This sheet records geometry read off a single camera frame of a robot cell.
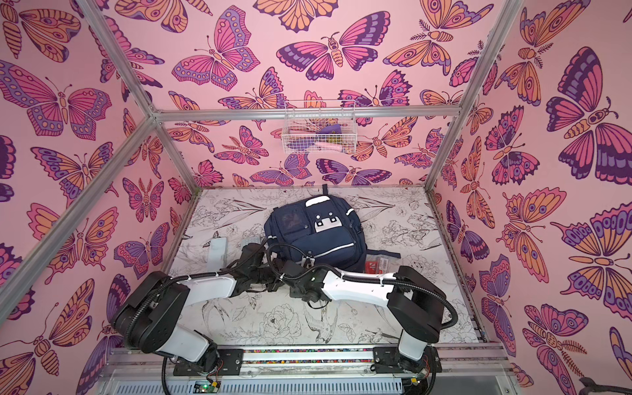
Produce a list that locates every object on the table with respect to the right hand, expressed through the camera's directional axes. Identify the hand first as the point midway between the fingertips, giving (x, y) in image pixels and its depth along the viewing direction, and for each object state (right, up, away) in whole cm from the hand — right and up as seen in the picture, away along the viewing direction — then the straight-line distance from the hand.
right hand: (297, 285), depth 84 cm
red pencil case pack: (+31, +5, +8) cm, 32 cm away
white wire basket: (+8, +58, +11) cm, 60 cm away
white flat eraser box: (-33, +8, +13) cm, 36 cm away
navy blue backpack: (+12, +19, +13) cm, 26 cm away
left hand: (+1, +4, +2) cm, 4 cm away
